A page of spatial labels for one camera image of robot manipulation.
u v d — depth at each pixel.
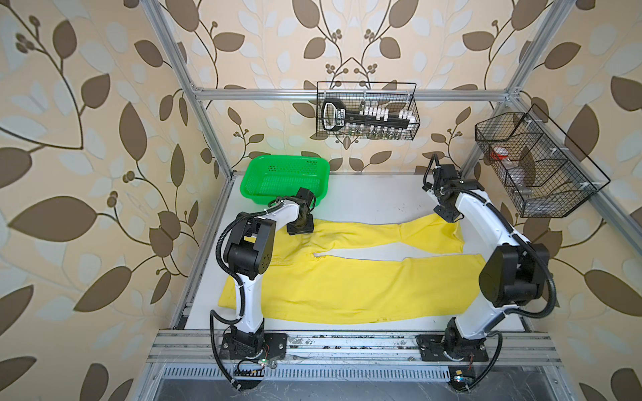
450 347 0.67
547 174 0.72
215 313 0.70
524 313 0.47
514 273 0.46
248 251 0.55
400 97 0.91
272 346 0.74
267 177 1.20
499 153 0.81
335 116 0.85
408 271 0.89
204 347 0.76
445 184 0.67
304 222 0.87
